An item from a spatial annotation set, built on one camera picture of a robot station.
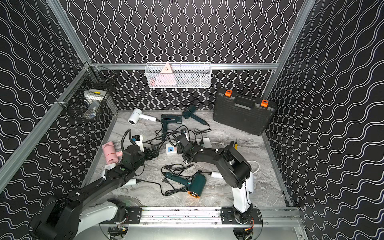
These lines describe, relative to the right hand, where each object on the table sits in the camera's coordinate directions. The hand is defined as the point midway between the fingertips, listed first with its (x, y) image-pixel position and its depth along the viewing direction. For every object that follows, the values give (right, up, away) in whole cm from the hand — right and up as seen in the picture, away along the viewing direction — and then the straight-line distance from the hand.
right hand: (182, 144), depth 97 cm
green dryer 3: (+9, -19, -17) cm, 27 cm away
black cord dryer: (+10, +8, +7) cm, 14 cm away
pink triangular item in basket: (-10, +39, -8) cm, 42 cm away
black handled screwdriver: (+33, 0, +5) cm, 33 cm away
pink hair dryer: (-43, -6, -7) cm, 44 cm away
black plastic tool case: (+39, +20, -4) cm, 44 cm away
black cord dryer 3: (-6, -25, -15) cm, 29 cm away
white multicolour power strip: (-8, -3, 0) cm, 8 cm away
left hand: (-16, +2, -12) cm, 20 cm away
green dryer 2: (+4, +23, +16) cm, 28 cm away
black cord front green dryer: (+1, -13, -7) cm, 15 cm away
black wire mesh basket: (-56, +26, -20) cm, 65 cm away
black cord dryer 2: (-17, +3, +6) cm, 18 cm away
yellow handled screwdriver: (+36, -1, +3) cm, 36 cm away
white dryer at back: (-35, +21, +15) cm, 44 cm away
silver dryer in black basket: (-48, +27, -15) cm, 57 cm away
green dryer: (-12, +18, +13) cm, 25 cm away
